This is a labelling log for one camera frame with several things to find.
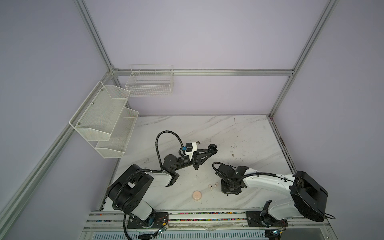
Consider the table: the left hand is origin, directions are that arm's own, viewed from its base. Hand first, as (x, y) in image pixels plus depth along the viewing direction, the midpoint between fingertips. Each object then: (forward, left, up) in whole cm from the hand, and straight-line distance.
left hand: (211, 152), depth 72 cm
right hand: (-11, -9, -24) cm, 27 cm away
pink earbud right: (-7, -5, -24) cm, 25 cm away
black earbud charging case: (0, -1, +2) cm, 3 cm away
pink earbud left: (-8, -1, -23) cm, 25 cm away
